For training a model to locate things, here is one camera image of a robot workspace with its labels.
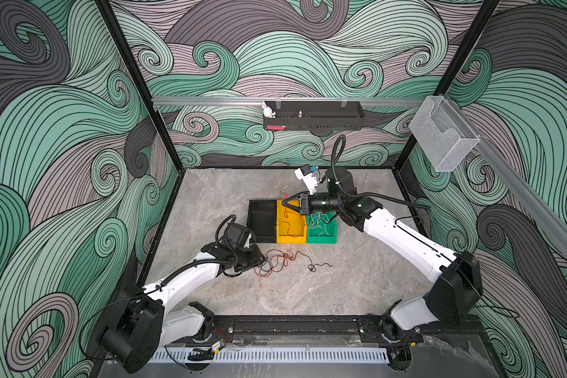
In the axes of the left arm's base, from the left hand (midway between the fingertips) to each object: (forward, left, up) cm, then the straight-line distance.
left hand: (264, 258), depth 83 cm
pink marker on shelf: (+42, -3, +27) cm, 50 cm away
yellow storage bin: (+15, -10, -1) cm, 18 cm away
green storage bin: (+16, -23, -5) cm, 29 cm away
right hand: (+8, -6, +23) cm, 25 cm away
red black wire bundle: (0, -5, -1) cm, 5 cm away
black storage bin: (+20, +2, -6) cm, 21 cm away
